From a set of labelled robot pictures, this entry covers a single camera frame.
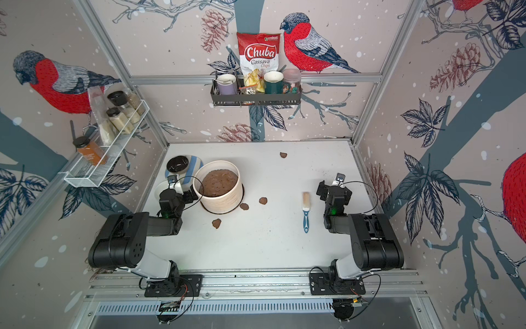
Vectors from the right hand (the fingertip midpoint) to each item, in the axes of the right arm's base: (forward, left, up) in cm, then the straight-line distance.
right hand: (333, 181), depth 93 cm
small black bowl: (+11, +80, -4) cm, 80 cm away
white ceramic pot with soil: (-5, +53, +3) cm, 53 cm away
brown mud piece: (+22, +23, -7) cm, 33 cm away
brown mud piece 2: (-6, +33, -9) cm, 35 cm away
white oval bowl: (-4, +82, -1) cm, 82 cm away
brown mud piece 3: (-10, +42, -8) cm, 44 cm away
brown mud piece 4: (-18, +53, -8) cm, 57 cm away
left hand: (-3, +68, +2) cm, 68 cm away
